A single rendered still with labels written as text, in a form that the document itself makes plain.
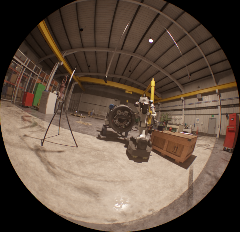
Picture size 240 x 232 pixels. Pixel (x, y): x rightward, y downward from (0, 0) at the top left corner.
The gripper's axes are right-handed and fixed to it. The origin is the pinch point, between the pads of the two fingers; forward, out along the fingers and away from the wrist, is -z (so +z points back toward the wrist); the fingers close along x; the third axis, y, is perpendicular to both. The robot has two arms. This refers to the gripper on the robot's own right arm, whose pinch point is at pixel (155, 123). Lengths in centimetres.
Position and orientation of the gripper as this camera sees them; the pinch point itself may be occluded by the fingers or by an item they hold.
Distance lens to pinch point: 156.6
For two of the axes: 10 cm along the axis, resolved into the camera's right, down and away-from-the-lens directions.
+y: -9.5, 0.1, 3.1
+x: 2.2, 7.2, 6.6
